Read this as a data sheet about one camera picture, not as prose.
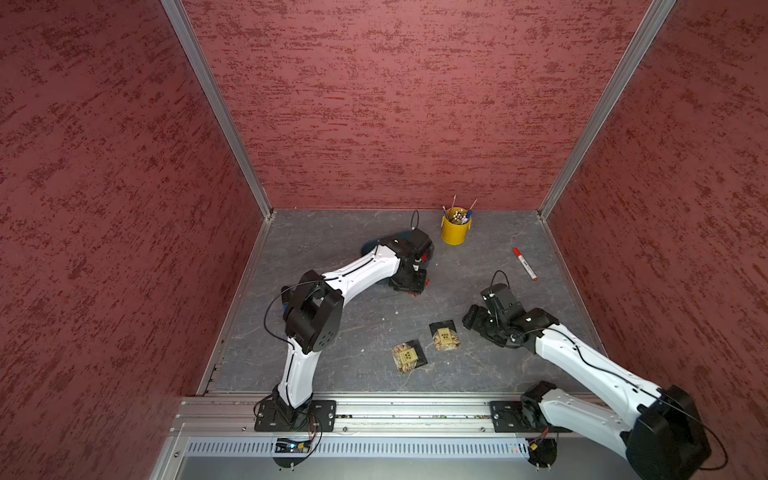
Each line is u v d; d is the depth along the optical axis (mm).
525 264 1035
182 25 724
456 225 1033
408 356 835
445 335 874
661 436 385
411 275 748
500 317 636
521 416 672
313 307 541
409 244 724
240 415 767
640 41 755
